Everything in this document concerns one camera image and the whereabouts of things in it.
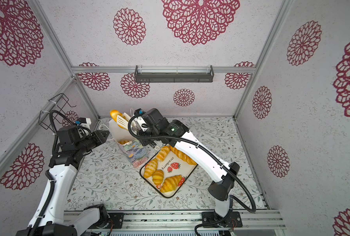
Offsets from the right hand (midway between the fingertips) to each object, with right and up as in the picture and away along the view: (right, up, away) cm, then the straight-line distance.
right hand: (138, 132), depth 67 cm
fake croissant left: (+2, -21, +21) cm, 30 cm away
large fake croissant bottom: (+14, -29, +14) cm, 35 cm away
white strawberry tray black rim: (+11, -25, +24) cm, 36 cm away
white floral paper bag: (-5, -13, +18) cm, 23 cm away
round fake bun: (-11, -5, +11) cm, 16 cm away
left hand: (-17, -2, +8) cm, 19 cm away
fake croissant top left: (+9, -14, +27) cm, 32 cm away
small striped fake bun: (+7, -26, +18) cm, 33 cm away
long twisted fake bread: (+22, -16, +27) cm, 39 cm away
